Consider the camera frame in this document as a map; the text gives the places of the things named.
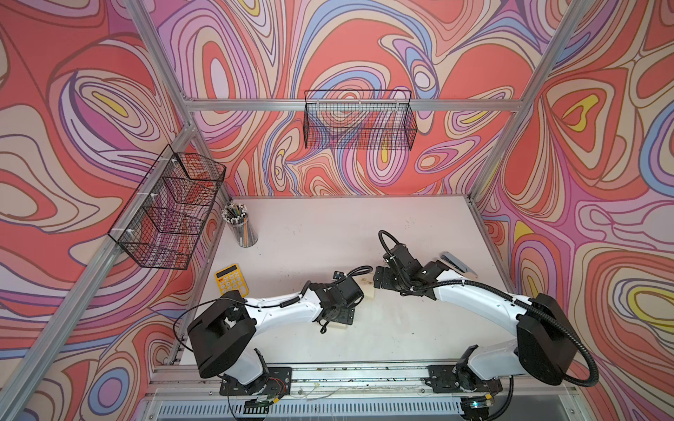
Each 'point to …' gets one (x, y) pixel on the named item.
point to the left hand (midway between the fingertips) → (343, 314)
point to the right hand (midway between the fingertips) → (387, 286)
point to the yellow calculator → (230, 279)
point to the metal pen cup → (236, 216)
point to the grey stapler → (456, 263)
